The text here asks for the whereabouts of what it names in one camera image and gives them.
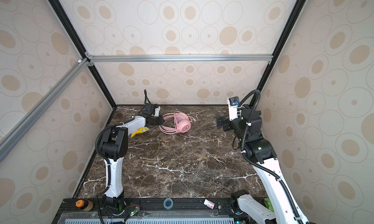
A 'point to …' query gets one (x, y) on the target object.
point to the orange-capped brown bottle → (84, 204)
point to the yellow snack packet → (140, 130)
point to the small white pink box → (209, 203)
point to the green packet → (268, 204)
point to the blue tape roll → (168, 199)
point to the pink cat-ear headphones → (183, 122)
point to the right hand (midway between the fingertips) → (228, 110)
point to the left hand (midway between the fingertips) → (166, 116)
